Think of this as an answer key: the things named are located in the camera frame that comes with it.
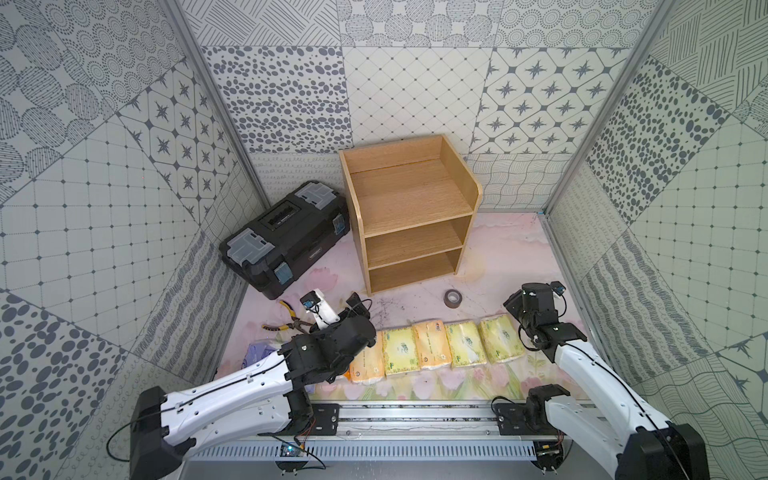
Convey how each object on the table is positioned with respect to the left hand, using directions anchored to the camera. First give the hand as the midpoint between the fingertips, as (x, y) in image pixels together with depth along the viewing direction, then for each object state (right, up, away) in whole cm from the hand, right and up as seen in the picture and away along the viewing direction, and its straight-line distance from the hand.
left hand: (349, 300), depth 74 cm
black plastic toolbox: (-25, +11, +12) cm, 30 cm away
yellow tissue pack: (+22, -14, +9) cm, 28 cm away
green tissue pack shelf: (+13, -15, +7) cm, 21 cm away
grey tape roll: (+30, -4, +21) cm, 37 cm away
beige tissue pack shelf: (+5, -19, +5) cm, 20 cm away
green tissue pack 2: (+42, -13, +10) cm, 45 cm away
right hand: (+48, -4, +12) cm, 49 cm away
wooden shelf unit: (+16, +25, +6) cm, 31 cm away
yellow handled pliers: (-19, -11, +16) cm, 27 cm away
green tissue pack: (+32, -14, +8) cm, 36 cm away
